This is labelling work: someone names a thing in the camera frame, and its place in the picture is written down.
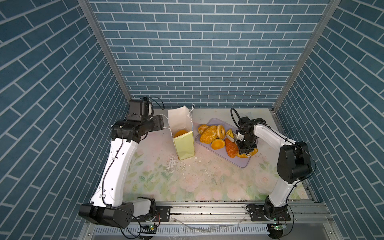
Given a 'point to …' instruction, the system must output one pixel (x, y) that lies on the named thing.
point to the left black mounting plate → (162, 214)
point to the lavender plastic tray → (243, 162)
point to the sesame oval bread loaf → (209, 135)
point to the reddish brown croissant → (231, 148)
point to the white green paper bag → (181, 122)
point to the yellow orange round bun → (217, 144)
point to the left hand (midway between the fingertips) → (157, 120)
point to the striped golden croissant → (255, 150)
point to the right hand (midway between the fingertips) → (241, 150)
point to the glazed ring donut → (220, 131)
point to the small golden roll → (201, 128)
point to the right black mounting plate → (257, 213)
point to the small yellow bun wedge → (230, 132)
